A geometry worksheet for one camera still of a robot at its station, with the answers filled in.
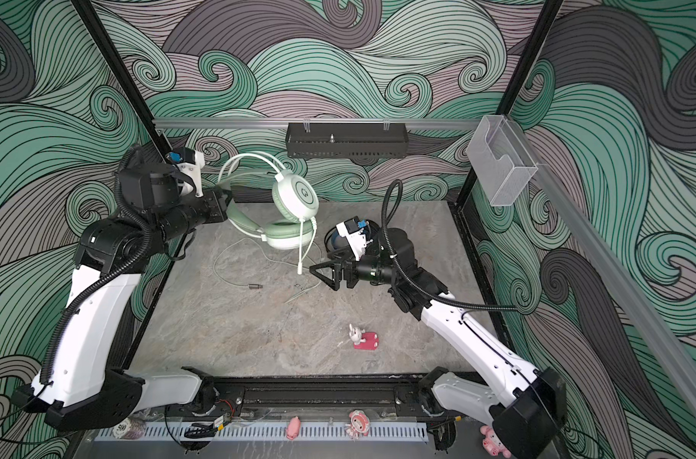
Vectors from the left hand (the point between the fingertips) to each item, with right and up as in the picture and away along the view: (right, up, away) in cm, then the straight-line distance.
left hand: (233, 190), depth 60 cm
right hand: (+19, -17, +5) cm, 26 cm away
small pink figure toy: (+12, -57, +8) cm, 59 cm away
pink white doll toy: (+28, -56, +7) cm, 63 cm away
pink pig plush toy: (+59, -59, +5) cm, 83 cm away
